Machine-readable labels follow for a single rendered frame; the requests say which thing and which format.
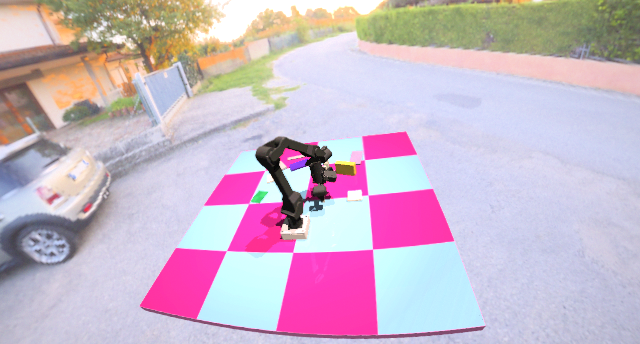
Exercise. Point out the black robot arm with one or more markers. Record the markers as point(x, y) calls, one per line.
point(268, 155)

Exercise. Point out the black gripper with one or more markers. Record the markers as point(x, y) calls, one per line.
point(320, 190)

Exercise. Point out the purple flat block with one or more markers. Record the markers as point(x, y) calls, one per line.
point(298, 165)

